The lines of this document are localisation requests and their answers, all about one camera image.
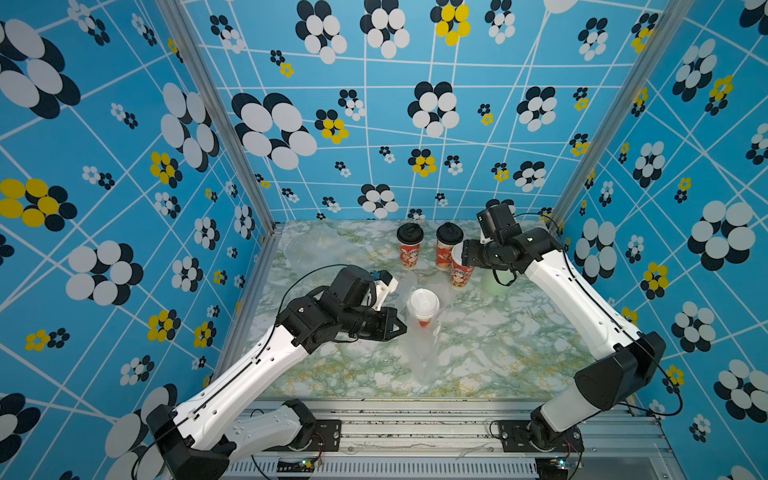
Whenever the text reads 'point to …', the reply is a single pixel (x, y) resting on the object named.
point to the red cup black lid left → (410, 237)
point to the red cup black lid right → (448, 235)
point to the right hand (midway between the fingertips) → (477, 253)
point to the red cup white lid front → (424, 304)
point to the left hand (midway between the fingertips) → (412, 327)
